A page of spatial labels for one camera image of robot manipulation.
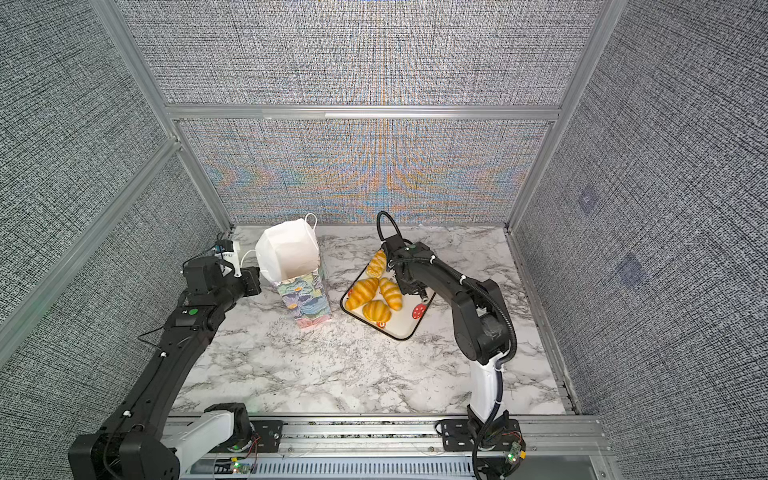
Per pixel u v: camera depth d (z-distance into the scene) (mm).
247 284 704
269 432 734
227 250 677
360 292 949
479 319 533
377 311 921
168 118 879
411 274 678
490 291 522
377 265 1031
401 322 924
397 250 758
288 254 921
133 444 386
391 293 972
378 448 732
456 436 732
